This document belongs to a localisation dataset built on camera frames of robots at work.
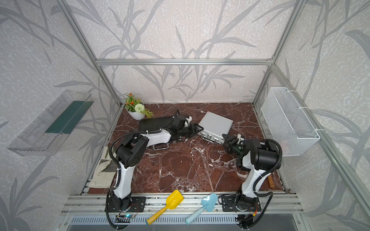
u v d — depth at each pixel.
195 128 0.87
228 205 0.73
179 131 0.78
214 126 0.99
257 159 0.50
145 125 1.02
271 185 0.78
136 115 1.05
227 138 0.86
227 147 0.86
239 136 0.91
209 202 0.74
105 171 0.85
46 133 0.64
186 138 0.91
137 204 0.73
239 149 0.83
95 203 0.75
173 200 0.75
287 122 0.64
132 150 0.54
